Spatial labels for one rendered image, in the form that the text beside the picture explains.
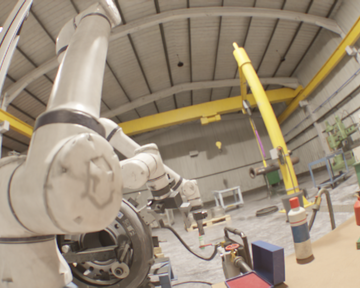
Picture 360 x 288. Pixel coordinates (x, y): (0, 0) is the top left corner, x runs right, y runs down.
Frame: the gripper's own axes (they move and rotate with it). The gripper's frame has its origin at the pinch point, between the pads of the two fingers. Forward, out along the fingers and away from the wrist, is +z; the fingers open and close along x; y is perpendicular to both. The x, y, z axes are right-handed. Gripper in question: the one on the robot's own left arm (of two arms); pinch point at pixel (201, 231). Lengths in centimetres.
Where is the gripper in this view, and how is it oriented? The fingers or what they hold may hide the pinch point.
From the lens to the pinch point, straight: 127.0
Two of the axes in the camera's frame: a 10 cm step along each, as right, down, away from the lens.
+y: 9.7, -2.0, 1.0
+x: -0.4, 3.1, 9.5
